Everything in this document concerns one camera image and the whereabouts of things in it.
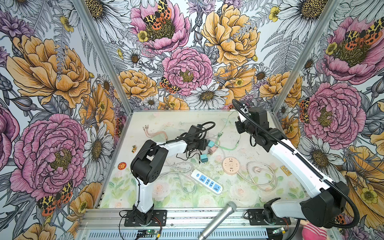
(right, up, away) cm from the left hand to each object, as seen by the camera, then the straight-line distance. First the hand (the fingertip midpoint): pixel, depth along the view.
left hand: (202, 146), depth 98 cm
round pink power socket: (+16, -10, -8) cm, 21 cm away
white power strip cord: (-11, -13, -7) cm, 19 cm away
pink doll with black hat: (+46, -33, -32) cm, 65 cm away
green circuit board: (-27, -36, -27) cm, 52 cm away
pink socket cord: (+39, -11, -6) cm, 41 cm away
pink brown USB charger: (+6, -2, -3) cm, 7 cm away
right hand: (+19, +16, -19) cm, 31 cm away
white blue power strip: (+2, -17, -14) cm, 23 cm away
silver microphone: (+13, -27, -23) cm, 38 cm away
